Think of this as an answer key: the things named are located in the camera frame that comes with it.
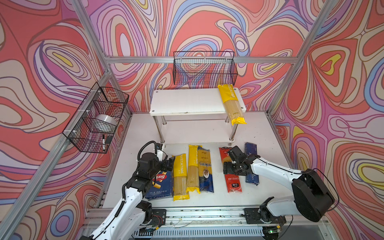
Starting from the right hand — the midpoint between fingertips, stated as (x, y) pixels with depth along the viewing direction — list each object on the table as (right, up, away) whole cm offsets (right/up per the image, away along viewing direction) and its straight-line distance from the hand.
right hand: (231, 173), depth 87 cm
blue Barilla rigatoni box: (-39, -3, -10) cm, 41 cm away
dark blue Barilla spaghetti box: (+15, +13, +8) cm, 22 cm away
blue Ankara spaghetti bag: (-16, -2, -4) cm, 16 cm away
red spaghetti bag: (0, -3, -5) cm, 6 cm away
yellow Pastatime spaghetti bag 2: (-23, -4, -5) cm, 24 cm away
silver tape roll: (-67, +31, -14) cm, 75 cm away
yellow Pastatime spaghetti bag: (-29, -7, -8) cm, 31 cm away
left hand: (-37, +12, -6) cm, 39 cm away
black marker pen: (-67, +20, -16) cm, 71 cm away
